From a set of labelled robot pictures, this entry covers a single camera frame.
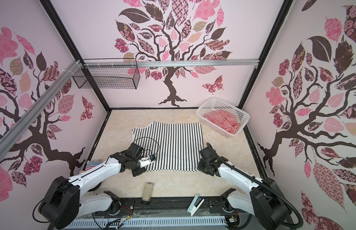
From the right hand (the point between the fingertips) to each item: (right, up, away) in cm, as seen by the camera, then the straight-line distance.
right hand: (200, 165), depth 87 cm
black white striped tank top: (-15, +10, +11) cm, 21 cm away
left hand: (-36, -1, -2) cm, 36 cm away
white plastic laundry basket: (+17, +43, +28) cm, 54 cm away
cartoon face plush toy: (-66, +2, -4) cm, 66 cm away
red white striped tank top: (+21, +29, +22) cm, 42 cm away
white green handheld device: (-4, -16, -15) cm, 22 cm away
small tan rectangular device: (-31, -12, -11) cm, 34 cm away
